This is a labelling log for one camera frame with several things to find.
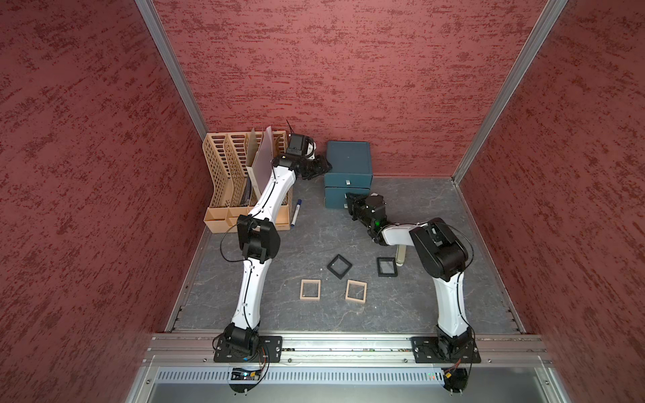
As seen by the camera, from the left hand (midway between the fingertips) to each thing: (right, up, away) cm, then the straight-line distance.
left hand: (327, 171), depth 95 cm
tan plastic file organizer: (-40, -8, +9) cm, 42 cm away
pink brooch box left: (-9, -40, -8) cm, 42 cm away
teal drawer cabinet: (+8, 0, -3) cm, 9 cm away
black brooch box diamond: (+4, -38, -5) cm, 39 cm away
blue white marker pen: (-13, -16, +12) cm, 24 cm away
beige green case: (+27, -31, -5) cm, 41 cm away
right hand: (+7, -9, +4) cm, 12 cm away
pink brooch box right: (+11, -43, -8) cm, 45 cm away
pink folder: (-22, +3, -10) cm, 24 cm away
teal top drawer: (+8, -3, 0) cm, 9 cm away
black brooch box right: (+23, -37, -2) cm, 43 cm away
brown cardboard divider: (-29, +10, +1) cm, 31 cm away
